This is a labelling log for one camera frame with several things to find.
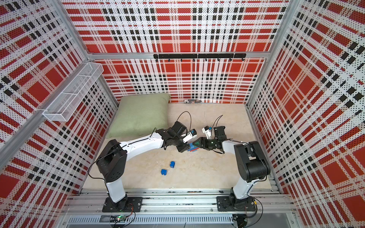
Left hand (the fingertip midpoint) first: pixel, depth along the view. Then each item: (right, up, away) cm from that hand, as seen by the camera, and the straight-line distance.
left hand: (188, 142), depth 89 cm
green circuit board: (-34, -34, -19) cm, 52 cm away
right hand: (+7, -1, +2) cm, 7 cm away
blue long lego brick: (+3, -3, -1) cm, 4 cm away
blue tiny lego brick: (-10, -14, -1) cm, 17 cm away
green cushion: (-36, +18, +13) cm, 42 cm away
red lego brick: (+4, -5, +2) cm, 7 cm away
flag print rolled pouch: (+3, +30, +33) cm, 45 cm away
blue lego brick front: (-14, -17, -5) cm, 23 cm away
